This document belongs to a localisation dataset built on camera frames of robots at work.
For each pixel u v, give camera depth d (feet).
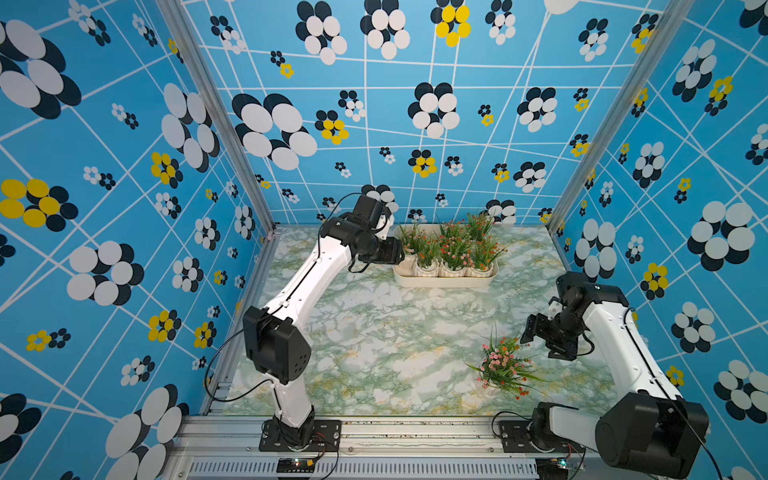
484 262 3.04
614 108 2.79
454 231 3.30
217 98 2.73
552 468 2.27
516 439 2.37
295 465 2.37
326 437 2.39
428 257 3.07
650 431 1.26
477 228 3.36
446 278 3.25
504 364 2.32
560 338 2.14
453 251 3.04
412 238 3.23
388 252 2.35
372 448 2.38
